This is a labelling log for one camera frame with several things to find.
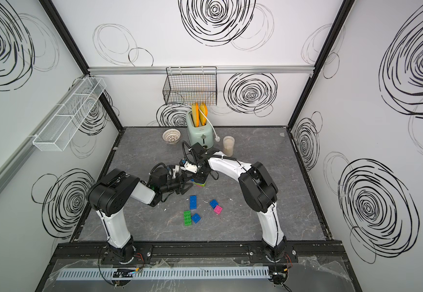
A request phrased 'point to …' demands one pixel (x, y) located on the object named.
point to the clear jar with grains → (228, 144)
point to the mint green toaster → (203, 134)
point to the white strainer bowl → (171, 135)
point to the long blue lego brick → (193, 202)
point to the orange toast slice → (203, 108)
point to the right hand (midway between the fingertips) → (198, 177)
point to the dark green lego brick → (187, 218)
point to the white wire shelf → (56, 135)
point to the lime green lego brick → (202, 185)
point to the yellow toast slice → (196, 114)
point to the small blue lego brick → (196, 218)
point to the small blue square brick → (214, 203)
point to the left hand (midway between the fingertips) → (195, 180)
